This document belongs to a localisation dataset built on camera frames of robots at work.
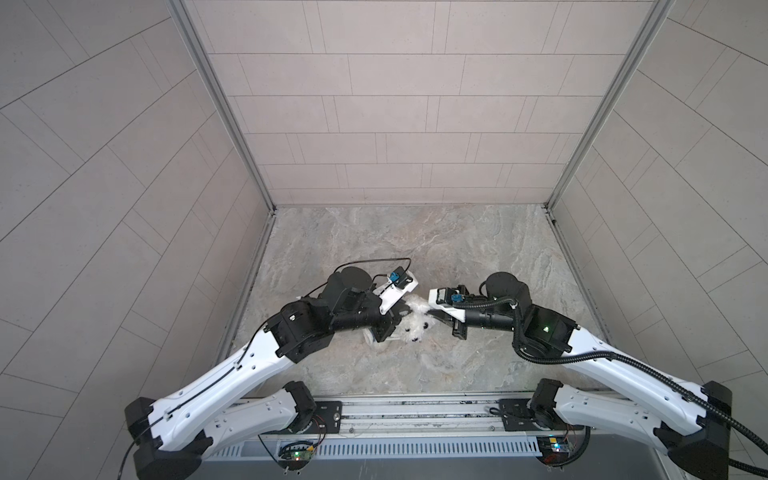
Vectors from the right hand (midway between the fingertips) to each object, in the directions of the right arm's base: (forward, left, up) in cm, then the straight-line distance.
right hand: (424, 310), depth 64 cm
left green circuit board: (-22, +30, -22) cm, 43 cm away
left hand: (0, +2, +2) cm, 2 cm away
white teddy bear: (-3, +2, 0) cm, 4 cm away
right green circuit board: (-24, -28, -26) cm, 45 cm away
